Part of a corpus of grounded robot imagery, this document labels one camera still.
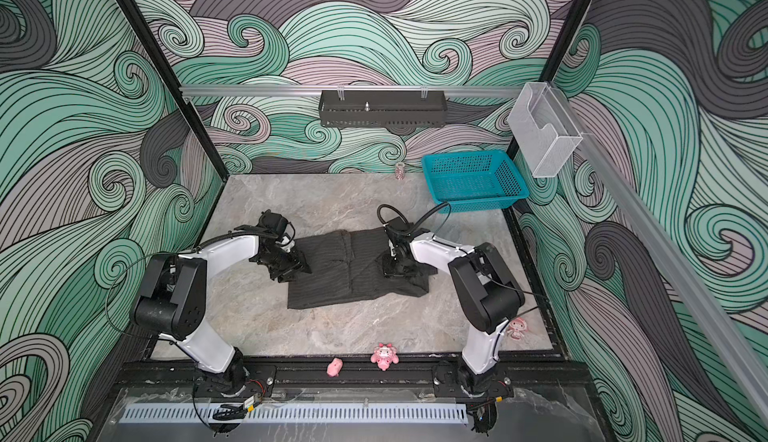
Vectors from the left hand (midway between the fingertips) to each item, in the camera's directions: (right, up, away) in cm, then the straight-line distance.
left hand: (307, 270), depth 90 cm
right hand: (+26, -2, +2) cm, 26 cm away
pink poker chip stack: (+31, +34, +27) cm, 53 cm away
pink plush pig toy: (+24, -18, -16) cm, 34 cm away
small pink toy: (+11, -21, -16) cm, 29 cm away
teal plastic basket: (+61, +29, +28) cm, 74 cm away
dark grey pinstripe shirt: (+12, +1, 0) cm, 12 cm away
